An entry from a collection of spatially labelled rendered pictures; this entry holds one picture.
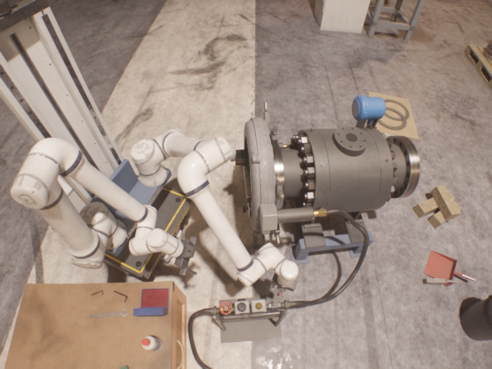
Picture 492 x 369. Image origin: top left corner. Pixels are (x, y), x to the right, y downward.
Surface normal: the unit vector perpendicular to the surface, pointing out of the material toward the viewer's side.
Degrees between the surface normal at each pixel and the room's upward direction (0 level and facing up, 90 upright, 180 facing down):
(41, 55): 90
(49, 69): 90
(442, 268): 0
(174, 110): 0
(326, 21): 90
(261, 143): 8
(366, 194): 70
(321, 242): 0
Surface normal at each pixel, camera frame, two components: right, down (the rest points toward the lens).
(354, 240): 0.00, -0.58
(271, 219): 0.07, 0.54
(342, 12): -0.03, 0.82
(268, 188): 0.04, 0.19
